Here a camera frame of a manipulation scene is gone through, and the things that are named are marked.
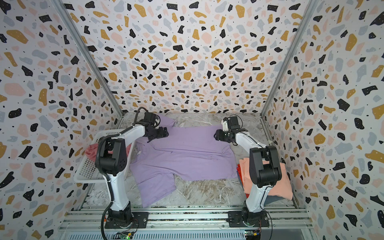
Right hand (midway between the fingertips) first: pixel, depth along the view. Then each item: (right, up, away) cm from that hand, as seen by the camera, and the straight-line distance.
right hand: (215, 129), depth 96 cm
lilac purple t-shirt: (-18, -16, +2) cm, 24 cm away
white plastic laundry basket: (-73, -25, -11) cm, 78 cm away
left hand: (-35, 0, +5) cm, 35 cm away
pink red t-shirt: (-74, -12, -8) cm, 75 cm away
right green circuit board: (+16, -50, -24) cm, 58 cm away
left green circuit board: (-45, -51, -25) cm, 73 cm away
